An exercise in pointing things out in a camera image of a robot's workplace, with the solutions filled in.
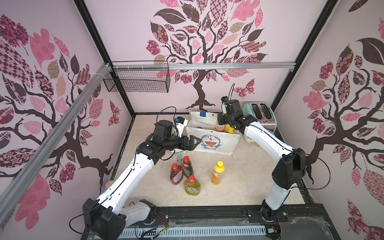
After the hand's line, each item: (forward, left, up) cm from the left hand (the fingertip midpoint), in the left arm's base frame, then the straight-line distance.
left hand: (193, 142), depth 72 cm
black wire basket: (+68, +45, -8) cm, 82 cm away
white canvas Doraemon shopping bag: (+23, -6, -14) cm, 27 cm away
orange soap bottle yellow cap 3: (-11, -12, -7) cm, 18 cm away
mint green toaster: (+29, -47, -9) cm, 56 cm away
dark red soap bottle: (-11, +9, -14) cm, 20 cm away
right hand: (+21, -16, 0) cm, 27 cm away
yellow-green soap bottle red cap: (-17, +1, -15) cm, 22 cm away
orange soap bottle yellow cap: (+10, -20, -3) cm, 23 cm away
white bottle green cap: (+2, +9, -17) cm, 19 cm away
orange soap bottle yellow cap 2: (+15, -16, -8) cm, 24 cm away
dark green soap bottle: (-8, +3, -14) cm, 16 cm away
